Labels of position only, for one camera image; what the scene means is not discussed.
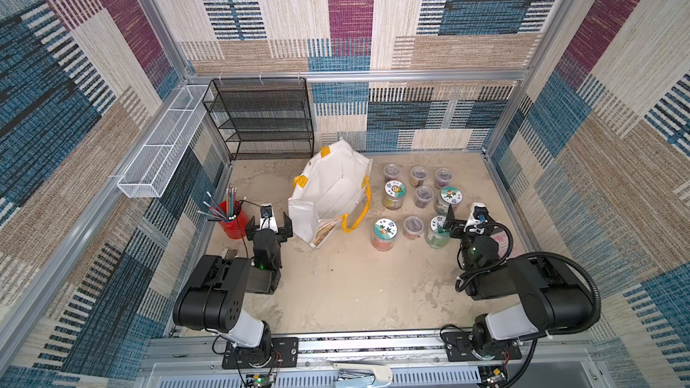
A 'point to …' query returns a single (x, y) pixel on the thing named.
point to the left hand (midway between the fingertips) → (270, 215)
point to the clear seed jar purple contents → (423, 196)
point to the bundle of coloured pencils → (231, 208)
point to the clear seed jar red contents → (418, 175)
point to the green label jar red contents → (384, 234)
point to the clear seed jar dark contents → (443, 177)
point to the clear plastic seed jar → (391, 171)
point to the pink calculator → (502, 240)
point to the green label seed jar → (394, 193)
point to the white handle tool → (382, 372)
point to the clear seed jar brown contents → (413, 227)
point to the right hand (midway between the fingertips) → (468, 210)
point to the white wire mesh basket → (145, 174)
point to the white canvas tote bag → (326, 191)
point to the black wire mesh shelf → (265, 118)
